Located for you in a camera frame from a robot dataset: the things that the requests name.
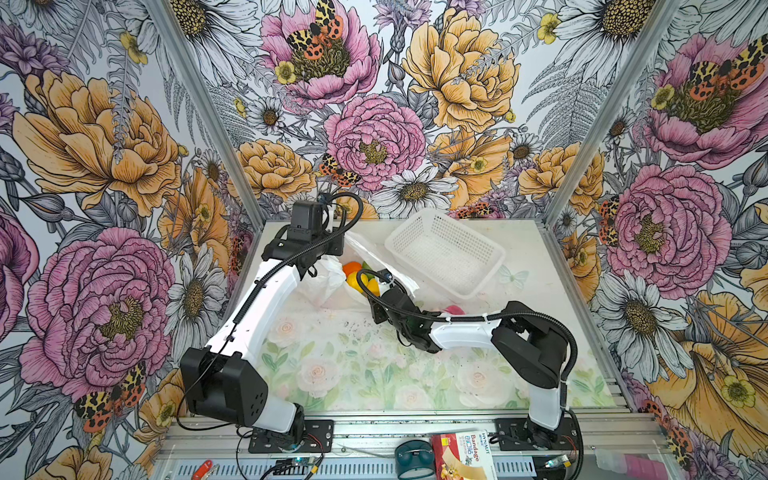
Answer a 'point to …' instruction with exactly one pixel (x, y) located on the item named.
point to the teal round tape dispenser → (414, 459)
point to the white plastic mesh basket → (443, 253)
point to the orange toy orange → (350, 267)
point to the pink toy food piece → (454, 310)
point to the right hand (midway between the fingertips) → (376, 302)
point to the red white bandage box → (464, 456)
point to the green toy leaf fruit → (365, 266)
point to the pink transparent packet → (634, 466)
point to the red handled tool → (202, 470)
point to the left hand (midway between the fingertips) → (335, 243)
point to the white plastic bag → (326, 285)
